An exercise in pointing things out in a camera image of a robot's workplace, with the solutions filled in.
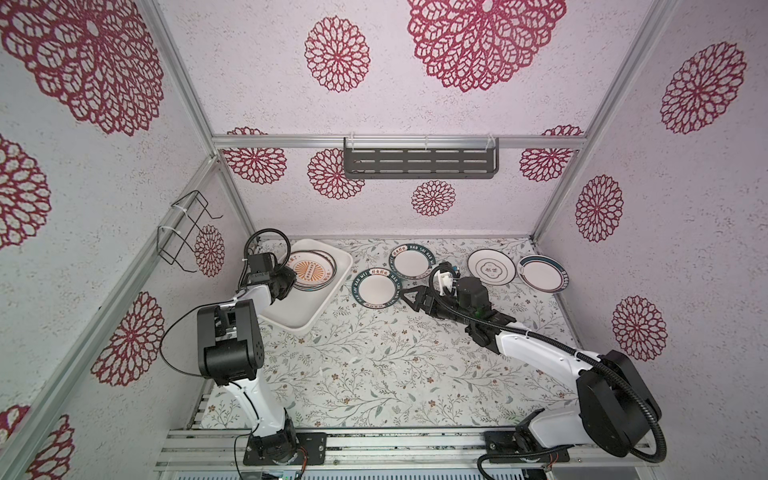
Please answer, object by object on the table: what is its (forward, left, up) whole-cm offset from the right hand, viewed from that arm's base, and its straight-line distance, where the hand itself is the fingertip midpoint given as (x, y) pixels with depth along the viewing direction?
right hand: (407, 293), depth 80 cm
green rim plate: (+16, +10, -21) cm, 28 cm away
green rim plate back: (+29, -2, -20) cm, 35 cm away
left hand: (+14, +37, -12) cm, 41 cm away
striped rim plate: (+25, -51, -22) cm, 61 cm away
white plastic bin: (+3, +33, -15) cm, 36 cm away
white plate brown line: (+28, -33, -21) cm, 48 cm away
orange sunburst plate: (+20, +32, -15) cm, 40 cm away
